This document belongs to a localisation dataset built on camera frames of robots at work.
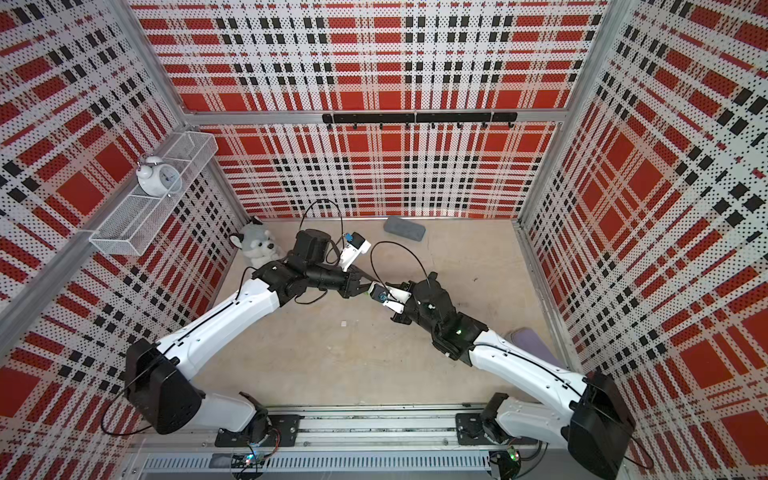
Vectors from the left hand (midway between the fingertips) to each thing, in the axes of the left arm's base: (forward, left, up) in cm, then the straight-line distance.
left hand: (380, 284), depth 74 cm
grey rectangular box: (+41, -7, -23) cm, 48 cm away
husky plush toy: (+19, +39, -7) cm, 44 cm away
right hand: (+1, -3, -2) cm, 4 cm away
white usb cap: (0, +13, -24) cm, 27 cm away
